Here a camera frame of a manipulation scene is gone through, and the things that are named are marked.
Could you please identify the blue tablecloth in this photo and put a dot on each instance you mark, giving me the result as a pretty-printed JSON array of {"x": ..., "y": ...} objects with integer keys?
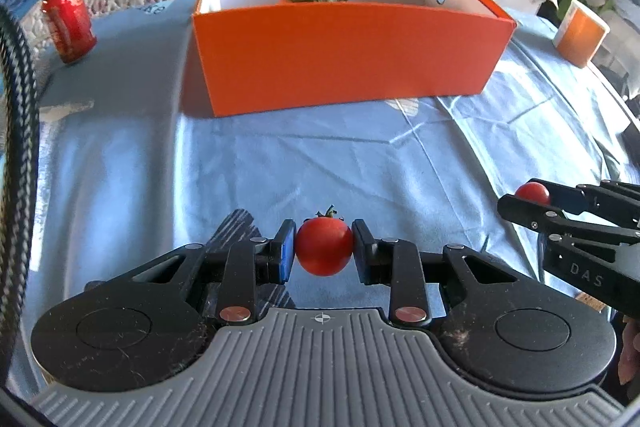
[{"x": 133, "y": 163}]

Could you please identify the red cherry tomato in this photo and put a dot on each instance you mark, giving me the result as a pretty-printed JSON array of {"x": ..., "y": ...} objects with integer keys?
[{"x": 534, "y": 192}]

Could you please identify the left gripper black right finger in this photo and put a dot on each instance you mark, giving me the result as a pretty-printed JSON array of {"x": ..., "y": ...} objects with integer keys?
[{"x": 397, "y": 264}]

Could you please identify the red tomato with stem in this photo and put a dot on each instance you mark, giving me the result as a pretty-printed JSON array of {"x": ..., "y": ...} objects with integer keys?
[{"x": 324, "y": 244}]

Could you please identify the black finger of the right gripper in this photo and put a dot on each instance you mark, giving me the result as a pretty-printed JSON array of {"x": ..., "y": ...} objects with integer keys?
[
  {"x": 614, "y": 201},
  {"x": 548, "y": 220}
]

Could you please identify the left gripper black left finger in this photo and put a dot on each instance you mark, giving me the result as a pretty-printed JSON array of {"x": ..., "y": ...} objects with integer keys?
[{"x": 273, "y": 261}]

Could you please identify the orange cardboard box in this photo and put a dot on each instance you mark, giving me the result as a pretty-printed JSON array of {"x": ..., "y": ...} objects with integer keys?
[{"x": 262, "y": 55}]

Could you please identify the red soda can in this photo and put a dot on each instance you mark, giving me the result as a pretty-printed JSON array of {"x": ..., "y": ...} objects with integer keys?
[{"x": 70, "y": 26}]

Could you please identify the orange cylindrical cup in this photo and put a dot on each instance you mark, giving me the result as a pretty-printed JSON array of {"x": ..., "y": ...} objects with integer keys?
[{"x": 580, "y": 34}]

